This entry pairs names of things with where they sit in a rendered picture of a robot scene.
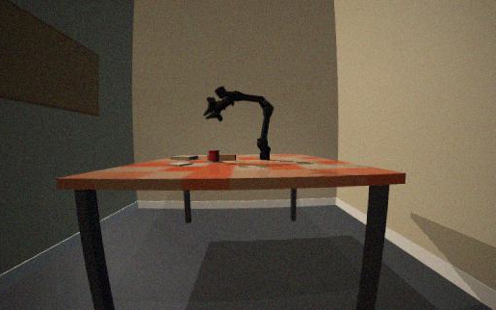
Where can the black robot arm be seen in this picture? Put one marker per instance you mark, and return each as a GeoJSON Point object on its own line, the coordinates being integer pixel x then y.
{"type": "Point", "coordinates": [229, 96]}

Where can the red cup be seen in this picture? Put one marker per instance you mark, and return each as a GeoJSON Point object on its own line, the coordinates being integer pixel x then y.
{"type": "Point", "coordinates": [213, 155]}

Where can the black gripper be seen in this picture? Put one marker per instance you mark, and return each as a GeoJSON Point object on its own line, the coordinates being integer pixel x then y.
{"type": "Point", "coordinates": [216, 108]}

